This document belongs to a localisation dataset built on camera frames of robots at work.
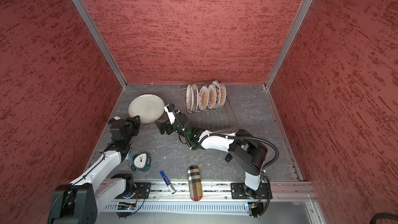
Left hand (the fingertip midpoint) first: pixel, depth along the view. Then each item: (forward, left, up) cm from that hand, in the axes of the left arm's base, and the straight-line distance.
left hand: (141, 117), depth 86 cm
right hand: (-4, -14, +4) cm, 15 cm away
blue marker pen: (-33, -19, -12) cm, 40 cm away
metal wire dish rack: (+7, -48, -13) cm, 50 cm away
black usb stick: (-19, -49, -10) cm, 54 cm away
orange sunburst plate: (+20, -35, -6) cm, 41 cm away
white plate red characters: (+18, -45, +1) cm, 48 cm away
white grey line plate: (+6, -3, +1) cm, 7 cm away
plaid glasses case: (-33, -32, -10) cm, 47 cm away
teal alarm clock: (-22, -3, -10) cm, 24 cm away
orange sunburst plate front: (+19, -25, -6) cm, 33 cm away
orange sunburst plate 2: (+19, -41, -4) cm, 45 cm away
